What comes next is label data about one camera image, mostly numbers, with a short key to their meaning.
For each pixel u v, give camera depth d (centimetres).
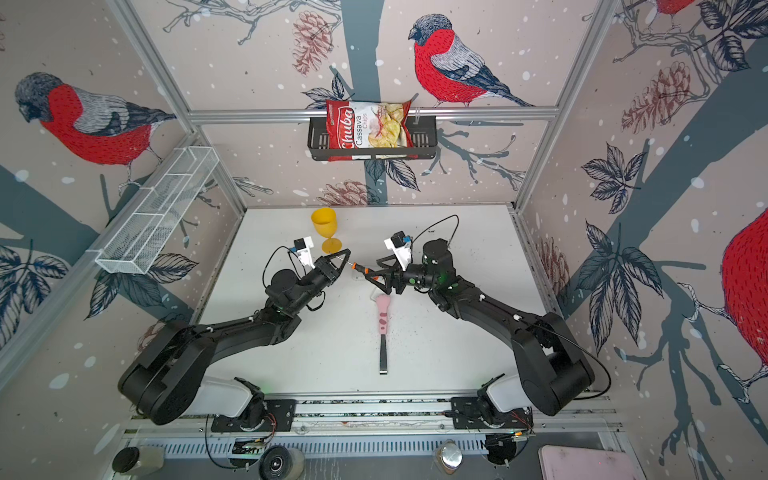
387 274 70
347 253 78
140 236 73
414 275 71
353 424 73
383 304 93
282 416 73
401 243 70
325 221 100
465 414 73
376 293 97
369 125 88
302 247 74
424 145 93
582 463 66
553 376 43
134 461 61
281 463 59
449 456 59
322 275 73
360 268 78
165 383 43
